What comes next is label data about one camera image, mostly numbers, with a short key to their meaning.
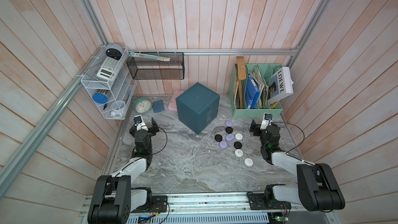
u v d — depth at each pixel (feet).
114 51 2.65
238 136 3.13
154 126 2.62
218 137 3.14
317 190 1.40
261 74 3.32
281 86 2.98
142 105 3.41
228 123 3.38
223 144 3.04
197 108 2.76
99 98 2.51
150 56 3.00
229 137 3.12
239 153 2.89
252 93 3.20
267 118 2.45
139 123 2.34
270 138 2.22
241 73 2.85
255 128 2.65
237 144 3.05
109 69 2.55
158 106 3.64
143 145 2.13
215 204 2.45
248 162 2.81
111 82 2.45
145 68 3.52
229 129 3.25
